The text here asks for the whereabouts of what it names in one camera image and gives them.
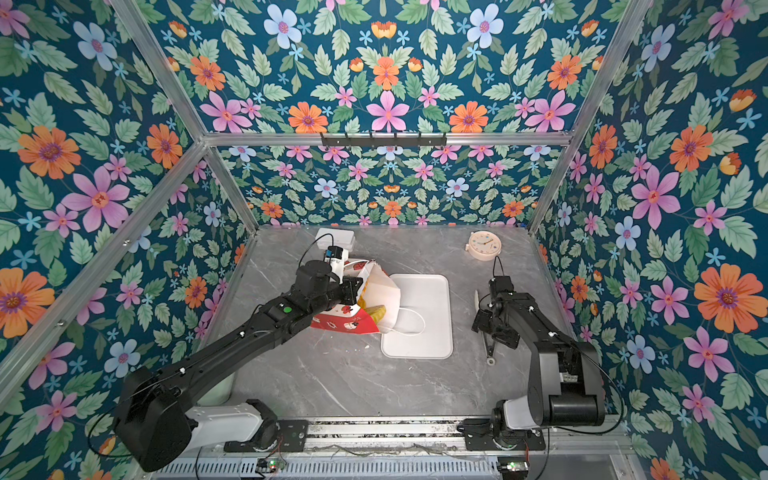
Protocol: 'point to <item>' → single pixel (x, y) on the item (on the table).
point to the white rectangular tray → (423, 330)
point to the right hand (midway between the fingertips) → (490, 331)
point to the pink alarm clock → (483, 245)
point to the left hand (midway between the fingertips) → (368, 274)
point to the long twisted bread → (377, 312)
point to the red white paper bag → (377, 289)
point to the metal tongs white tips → (489, 350)
